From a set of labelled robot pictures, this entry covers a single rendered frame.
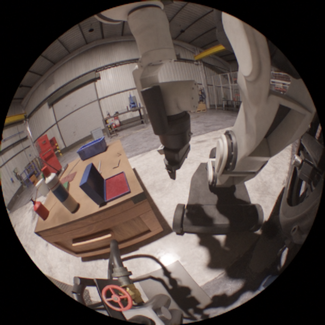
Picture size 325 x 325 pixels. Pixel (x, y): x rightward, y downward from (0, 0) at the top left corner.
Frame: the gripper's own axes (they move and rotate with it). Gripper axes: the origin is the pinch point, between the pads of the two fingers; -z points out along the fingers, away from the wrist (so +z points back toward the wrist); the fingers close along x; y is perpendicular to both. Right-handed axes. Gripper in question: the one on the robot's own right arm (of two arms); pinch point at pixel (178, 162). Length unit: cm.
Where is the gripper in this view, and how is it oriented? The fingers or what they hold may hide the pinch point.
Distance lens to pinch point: 36.5
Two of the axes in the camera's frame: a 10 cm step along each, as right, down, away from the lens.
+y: 8.4, 2.9, -4.7
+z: -2.1, -6.2, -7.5
